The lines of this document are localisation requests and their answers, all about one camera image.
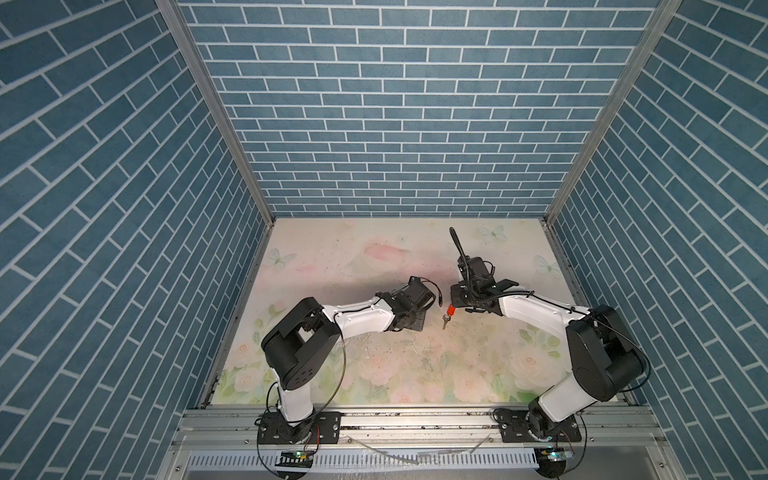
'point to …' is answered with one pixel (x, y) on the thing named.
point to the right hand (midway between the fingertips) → (453, 290)
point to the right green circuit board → (552, 458)
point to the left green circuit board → (296, 459)
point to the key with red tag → (451, 310)
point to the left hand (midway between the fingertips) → (417, 318)
